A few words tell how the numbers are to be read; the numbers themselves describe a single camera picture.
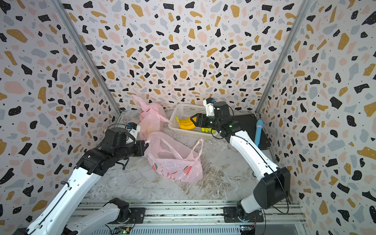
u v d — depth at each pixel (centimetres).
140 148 60
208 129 69
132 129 62
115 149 50
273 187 41
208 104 69
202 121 67
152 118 95
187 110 117
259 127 99
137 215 73
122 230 70
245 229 72
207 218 74
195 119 69
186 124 110
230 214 74
